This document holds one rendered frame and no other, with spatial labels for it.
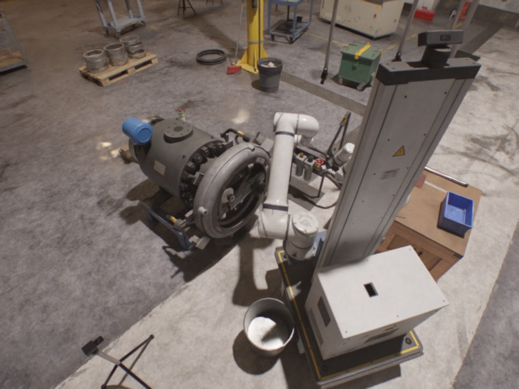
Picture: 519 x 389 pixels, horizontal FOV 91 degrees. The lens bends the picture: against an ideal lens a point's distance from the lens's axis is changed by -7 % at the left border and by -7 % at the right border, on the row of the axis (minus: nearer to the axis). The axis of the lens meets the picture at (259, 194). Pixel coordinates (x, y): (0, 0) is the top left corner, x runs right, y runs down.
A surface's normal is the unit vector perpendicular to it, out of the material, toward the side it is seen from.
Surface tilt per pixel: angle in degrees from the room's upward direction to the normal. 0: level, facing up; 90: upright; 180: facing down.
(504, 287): 0
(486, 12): 90
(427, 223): 0
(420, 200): 0
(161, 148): 37
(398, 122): 90
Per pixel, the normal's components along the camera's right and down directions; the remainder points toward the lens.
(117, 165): 0.00, -0.67
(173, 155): -0.36, -0.22
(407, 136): 0.24, 0.72
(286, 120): -0.11, -0.08
